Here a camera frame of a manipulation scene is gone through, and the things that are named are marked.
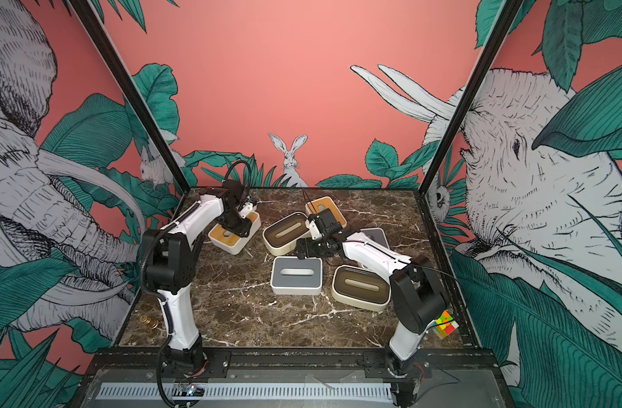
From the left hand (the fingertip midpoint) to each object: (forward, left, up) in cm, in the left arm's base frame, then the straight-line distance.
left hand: (243, 226), depth 95 cm
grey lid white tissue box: (-17, -18, -9) cm, 26 cm away
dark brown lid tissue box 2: (-4, -14, -3) cm, 15 cm away
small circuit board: (-50, +10, -9) cm, 52 cm away
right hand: (-12, -23, +2) cm, 26 cm away
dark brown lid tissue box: (-24, -42, -5) cm, 49 cm away
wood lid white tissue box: (+12, -28, -4) cm, 31 cm away
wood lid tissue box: (-8, +2, 0) cm, 8 cm away
